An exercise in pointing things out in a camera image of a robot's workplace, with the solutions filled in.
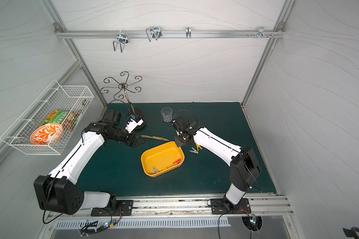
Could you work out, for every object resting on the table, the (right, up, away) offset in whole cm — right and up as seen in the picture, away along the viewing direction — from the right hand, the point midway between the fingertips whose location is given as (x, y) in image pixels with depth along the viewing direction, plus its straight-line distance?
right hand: (181, 138), depth 85 cm
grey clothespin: (-15, -19, 0) cm, 24 cm away
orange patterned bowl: (-58, +5, -21) cm, 62 cm away
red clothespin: (-2, -15, +4) cm, 15 cm away
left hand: (-21, +1, -7) cm, 23 cm away
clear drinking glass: (-11, +15, +26) cm, 32 cm away
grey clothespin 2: (+8, -9, +8) cm, 15 cm away
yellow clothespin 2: (+11, -7, +11) cm, 17 cm away
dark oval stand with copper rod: (-34, +33, +4) cm, 48 cm away
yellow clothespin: (-12, -18, +1) cm, 22 cm away
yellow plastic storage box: (-12, -14, +6) cm, 19 cm away
